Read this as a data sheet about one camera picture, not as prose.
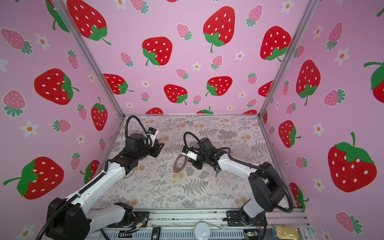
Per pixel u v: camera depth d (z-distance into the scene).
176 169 0.93
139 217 0.75
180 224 0.73
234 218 0.74
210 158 0.66
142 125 0.68
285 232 0.66
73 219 0.39
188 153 0.74
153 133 0.70
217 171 0.90
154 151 0.73
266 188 0.44
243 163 0.51
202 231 0.66
